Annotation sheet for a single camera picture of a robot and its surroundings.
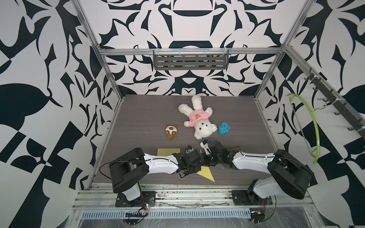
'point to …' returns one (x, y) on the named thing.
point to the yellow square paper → (205, 172)
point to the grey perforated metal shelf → (191, 59)
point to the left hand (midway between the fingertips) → (201, 166)
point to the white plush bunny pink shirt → (199, 118)
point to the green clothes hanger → (297, 119)
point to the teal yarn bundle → (224, 128)
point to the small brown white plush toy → (170, 130)
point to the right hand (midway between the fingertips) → (195, 160)
